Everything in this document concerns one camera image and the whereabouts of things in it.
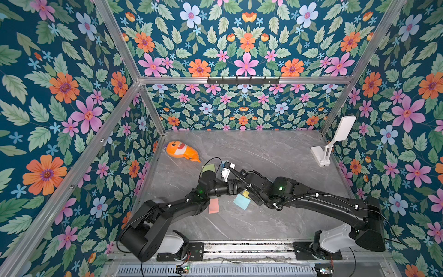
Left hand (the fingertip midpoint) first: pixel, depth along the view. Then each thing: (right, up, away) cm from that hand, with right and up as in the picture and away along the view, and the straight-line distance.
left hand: (248, 186), depth 75 cm
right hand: (+4, +1, +1) cm, 5 cm away
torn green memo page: (-22, +5, +29) cm, 37 cm away
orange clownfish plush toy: (-40, +15, +26) cm, 50 cm away
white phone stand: (+49, +27, +8) cm, 56 cm away
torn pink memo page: (-17, -13, +12) cm, 24 cm away
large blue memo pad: (-3, -10, +11) cm, 15 cm away
